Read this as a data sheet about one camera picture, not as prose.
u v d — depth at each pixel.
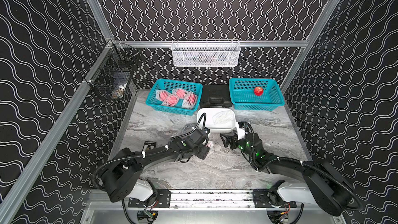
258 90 1.13
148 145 0.90
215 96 1.09
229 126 0.97
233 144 0.76
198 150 0.66
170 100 1.06
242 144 0.75
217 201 0.75
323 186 0.43
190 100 1.06
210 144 0.82
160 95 1.09
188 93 1.10
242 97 1.17
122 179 0.42
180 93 1.10
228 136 0.76
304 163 0.50
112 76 0.93
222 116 0.98
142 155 0.47
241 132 0.75
